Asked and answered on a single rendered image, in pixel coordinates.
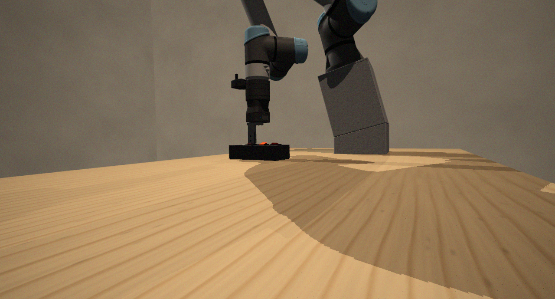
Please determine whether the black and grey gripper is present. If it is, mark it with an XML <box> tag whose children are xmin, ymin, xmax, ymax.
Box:
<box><xmin>231</xmin><ymin>63</ymin><xmax>270</xmax><ymax>144</ymax></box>

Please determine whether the black power strip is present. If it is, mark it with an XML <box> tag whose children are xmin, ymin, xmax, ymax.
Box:
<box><xmin>229</xmin><ymin>143</ymin><xmax>290</xmax><ymax>161</ymax></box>

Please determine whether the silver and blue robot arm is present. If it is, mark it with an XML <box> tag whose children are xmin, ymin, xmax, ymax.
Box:
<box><xmin>241</xmin><ymin>0</ymin><xmax>377</xmax><ymax>81</ymax></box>

